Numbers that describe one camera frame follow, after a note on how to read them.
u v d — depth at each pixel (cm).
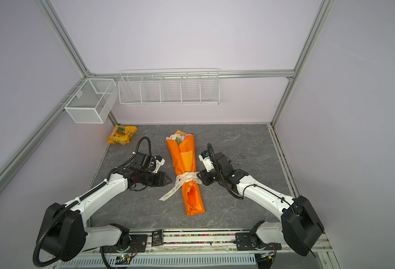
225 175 63
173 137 104
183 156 96
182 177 89
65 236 41
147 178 71
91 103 95
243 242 73
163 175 78
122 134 108
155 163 75
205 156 72
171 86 99
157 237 74
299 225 41
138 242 74
